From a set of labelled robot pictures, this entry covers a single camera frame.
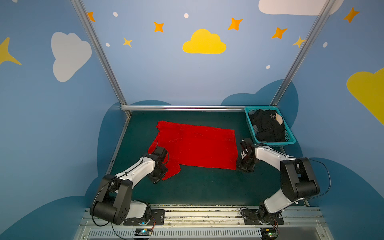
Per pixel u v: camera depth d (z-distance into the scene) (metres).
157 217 0.75
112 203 0.42
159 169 0.74
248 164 0.78
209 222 0.73
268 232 0.72
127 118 1.23
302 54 0.86
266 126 0.99
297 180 0.47
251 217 0.74
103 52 0.85
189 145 1.01
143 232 0.71
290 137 0.97
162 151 0.74
